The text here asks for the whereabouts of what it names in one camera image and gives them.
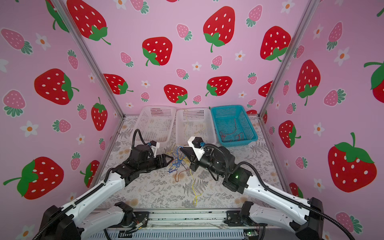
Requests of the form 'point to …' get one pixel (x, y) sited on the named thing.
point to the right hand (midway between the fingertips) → (180, 148)
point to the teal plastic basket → (233, 126)
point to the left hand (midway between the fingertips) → (170, 159)
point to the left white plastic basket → (155, 124)
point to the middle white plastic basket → (197, 122)
